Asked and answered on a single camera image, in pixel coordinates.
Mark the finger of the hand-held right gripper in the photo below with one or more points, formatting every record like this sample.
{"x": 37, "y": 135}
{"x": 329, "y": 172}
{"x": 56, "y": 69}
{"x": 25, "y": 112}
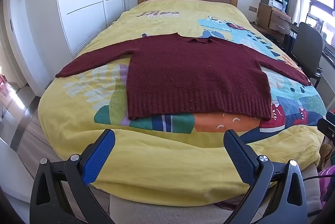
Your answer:
{"x": 327, "y": 129}

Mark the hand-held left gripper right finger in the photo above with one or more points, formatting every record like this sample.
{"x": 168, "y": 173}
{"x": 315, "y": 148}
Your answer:
{"x": 242, "y": 158}

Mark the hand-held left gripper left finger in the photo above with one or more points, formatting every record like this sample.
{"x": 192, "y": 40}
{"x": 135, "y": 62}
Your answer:
{"x": 97, "y": 158}

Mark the maroon knitted sweater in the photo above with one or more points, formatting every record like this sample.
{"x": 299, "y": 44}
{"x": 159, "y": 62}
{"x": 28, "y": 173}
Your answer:
{"x": 193, "y": 74}

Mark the pink bag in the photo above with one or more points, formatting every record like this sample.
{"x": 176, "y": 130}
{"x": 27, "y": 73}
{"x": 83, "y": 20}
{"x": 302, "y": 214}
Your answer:
{"x": 328, "y": 184}

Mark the yellow printed bed cover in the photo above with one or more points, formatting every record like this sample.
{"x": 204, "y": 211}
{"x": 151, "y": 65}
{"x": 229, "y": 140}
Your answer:
{"x": 167, "y": 161}

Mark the black office chair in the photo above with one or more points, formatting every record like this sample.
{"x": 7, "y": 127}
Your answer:
{"x": 307, "y": 48}

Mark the wooden drawer unit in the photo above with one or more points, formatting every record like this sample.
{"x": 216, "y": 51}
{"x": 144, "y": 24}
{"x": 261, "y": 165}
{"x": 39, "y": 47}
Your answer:
{"x": 274, "y": 19}

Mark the window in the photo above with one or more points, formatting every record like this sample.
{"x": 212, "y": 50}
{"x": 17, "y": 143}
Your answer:
{"x": 320, "y": 4}

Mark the white printer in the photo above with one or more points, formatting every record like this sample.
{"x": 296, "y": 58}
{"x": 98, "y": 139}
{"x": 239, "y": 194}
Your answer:
{"x": 273, "y": 0}

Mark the wall socket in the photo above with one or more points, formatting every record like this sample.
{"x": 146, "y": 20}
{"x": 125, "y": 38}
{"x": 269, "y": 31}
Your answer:
{"x": 253, "y": 8}

